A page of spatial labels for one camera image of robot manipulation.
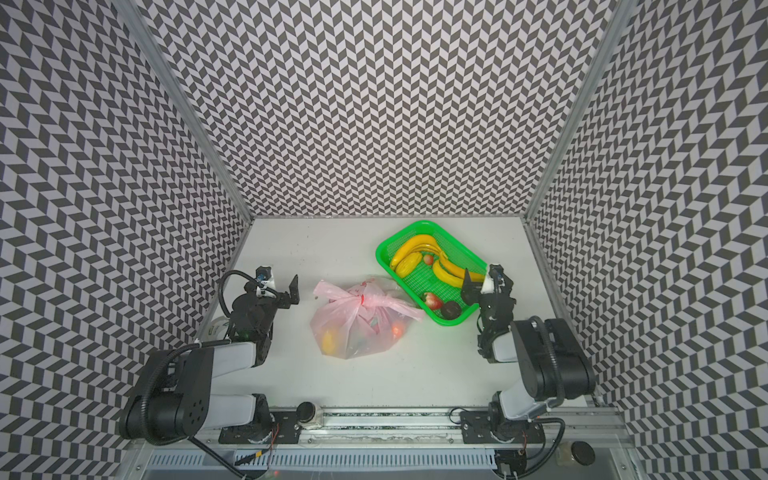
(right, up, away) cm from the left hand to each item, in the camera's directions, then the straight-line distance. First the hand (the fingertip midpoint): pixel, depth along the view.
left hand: (282, 275), depth 89 cm
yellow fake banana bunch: (+38, +4, +9) cm, 39 cm away
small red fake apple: (+45, +4, +13) cm, 47 cm away
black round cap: (+74, -34, -27) cm, 86 cm away
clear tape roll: (-18, -15, -2) cm, 24 cm away
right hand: (+60, 0, +1) cm, 60 cm away
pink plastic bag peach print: (+28, -10, -10) cm, 32 cm away
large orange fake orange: (+34, -16, -5) cm, 38 cm away
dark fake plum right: (+51, -11, 0) cm, 52 cm away
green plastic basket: (+45, -5, +7) cm, 46 cm away
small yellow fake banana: (+53, -3, +11) cm, 55 cm away
